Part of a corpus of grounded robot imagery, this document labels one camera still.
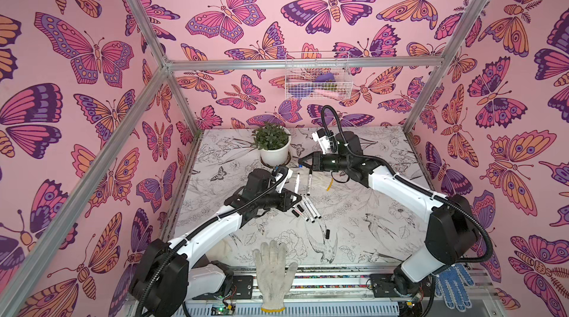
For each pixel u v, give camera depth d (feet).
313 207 3.02
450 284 2.39
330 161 2.31
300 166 2.55
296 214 2.95
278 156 3.32
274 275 2.49
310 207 3.01
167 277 1.32
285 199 2.26
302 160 2.55
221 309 2.36
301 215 2.95
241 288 2.40
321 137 2.43
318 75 3.15
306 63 3.07
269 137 3.02
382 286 2.39
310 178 3.28
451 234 1.46
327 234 2.80
